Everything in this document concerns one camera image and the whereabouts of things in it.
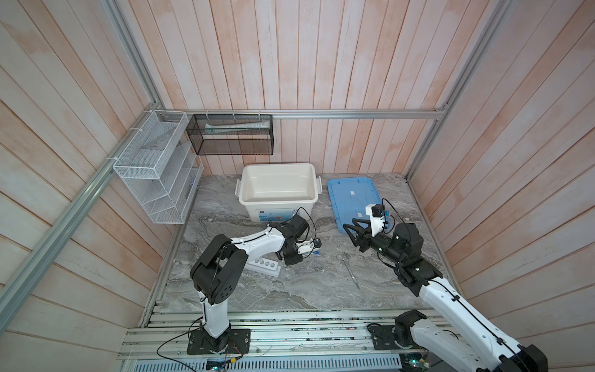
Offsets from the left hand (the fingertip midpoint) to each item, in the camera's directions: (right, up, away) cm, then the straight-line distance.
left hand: (293, 257), depth 91 cm
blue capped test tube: (+10, +2, +1) cm, 10 cm away
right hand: (+18, +15, -16) cm, 29 cm away
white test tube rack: (-12, -2, -5) cm, 13 cm away
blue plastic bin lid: (+28, +25, +22) cm, 43 cm away
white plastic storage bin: (-11, +27, +20) cm, 35 cm away
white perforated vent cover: (-5, -29, -21) cm, 36 cm away
